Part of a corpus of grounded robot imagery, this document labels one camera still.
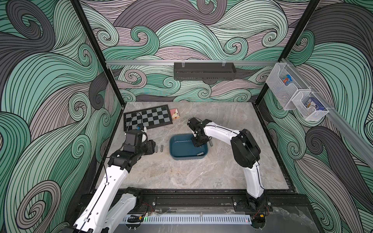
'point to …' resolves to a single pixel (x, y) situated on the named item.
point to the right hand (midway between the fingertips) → (200, 143)
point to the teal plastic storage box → (182, 148)
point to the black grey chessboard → (149, 118)
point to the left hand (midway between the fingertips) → (151, 142)
